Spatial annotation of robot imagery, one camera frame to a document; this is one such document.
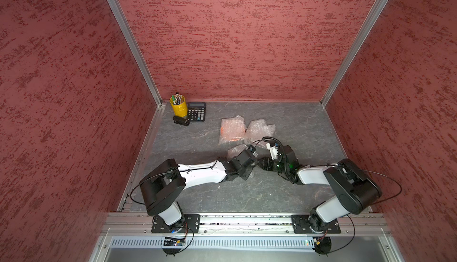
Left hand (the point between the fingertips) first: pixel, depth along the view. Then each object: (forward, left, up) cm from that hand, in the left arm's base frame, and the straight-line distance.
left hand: (244, 168), depth 86 cm
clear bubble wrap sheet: (-9, +5, +21) cm, 23 cm away
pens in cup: (+36, +39, +12) cm, 55 cm away
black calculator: (+39, +30, -2) cm, 50 cm away
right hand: (+3, -7, -3) cm, 8 cm away
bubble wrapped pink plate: (+25, -8, -2) cm, 26 cm away
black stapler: (+32, +38, -2) cm, 50 cm away
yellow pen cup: (+37, +39, +2) cm, 54 cm away
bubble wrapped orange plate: (+25, +7, -1) cm, 26 cm away
